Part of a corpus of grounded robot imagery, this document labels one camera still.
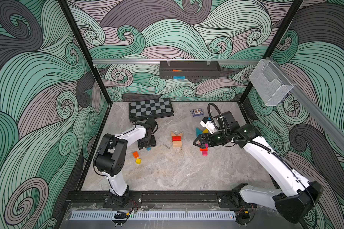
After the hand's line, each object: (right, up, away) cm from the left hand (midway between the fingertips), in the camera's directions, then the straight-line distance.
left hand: (149, 144), depth 92 cm
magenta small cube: (+36, -5, 0) cm, 37 cm away
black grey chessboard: (-10, +23, +18) cm, 31 cm away
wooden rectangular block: (+18, 0, +1) cm, 19 cm away
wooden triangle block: (+21, +6, +6) cm, 23 cm away
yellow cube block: (-6, -9, -6) cm, 12 cm away
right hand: (+30, +6, -20) cm, 36 cm away
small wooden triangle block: (+16, +6, +6) cm, 18 cm away
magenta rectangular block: (+30, +6, -30) cm, 43 cm away
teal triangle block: (+34, +7, +8) cm, 36 cm away
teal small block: (-1, -3, 0) cm, 3 cm away
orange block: (+37, -3, 0) cm, 37 cm away
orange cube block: (-8, -5, -4) cm, 11 cm away
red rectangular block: (+18, +3, +6) cm, 19 cm away
